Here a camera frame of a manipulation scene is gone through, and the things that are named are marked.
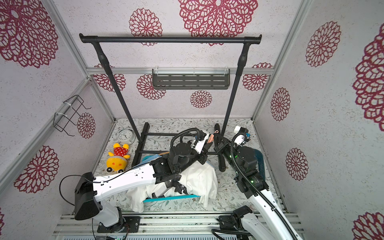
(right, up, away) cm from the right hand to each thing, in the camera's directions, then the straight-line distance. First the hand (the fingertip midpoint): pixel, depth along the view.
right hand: (213, 134), depth 64 cm
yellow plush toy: (-53, -16, +24) cm, 61 cm away
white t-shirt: (-5, -23, +10) cm, 26 cm away
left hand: (-1, -4, +3) cm, 5 cm away
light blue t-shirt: (-30, -13, +21) cm, 39 cm away
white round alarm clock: (-55, -2, +41) cm, 69 cm away
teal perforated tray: (-21, -32, +9) cm, 39 cm away
